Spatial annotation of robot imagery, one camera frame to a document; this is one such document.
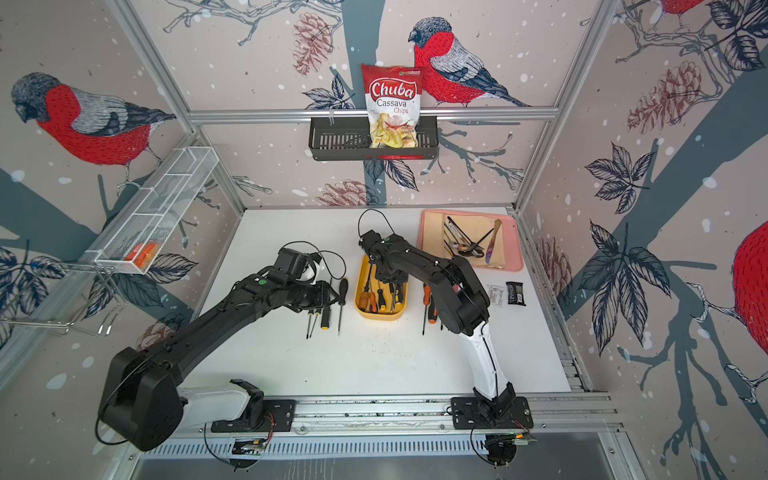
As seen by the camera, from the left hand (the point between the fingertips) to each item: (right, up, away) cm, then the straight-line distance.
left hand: (340, 292), depth 81 cm
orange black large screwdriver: (+25, -5, +12) cm, 29 cm away
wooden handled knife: (+56, +20, +33) cm, 68 cm away
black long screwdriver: (-2, -1, +16) cm, 16 cm away
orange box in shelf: (-42, +12, -15) cm, 46 cm away
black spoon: (+40, +10, +25) cm, 48 cm away
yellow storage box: (+6, 0, +17) cm, 18 cm away
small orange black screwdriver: (+27, -8, +9) cm, 30 cm away
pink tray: (+60, +14, +29) cm, 68 cm away
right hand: (+14, +2, +16) cm, 22 cm away
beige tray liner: (+47, +14, +29) cm, 57 cm away
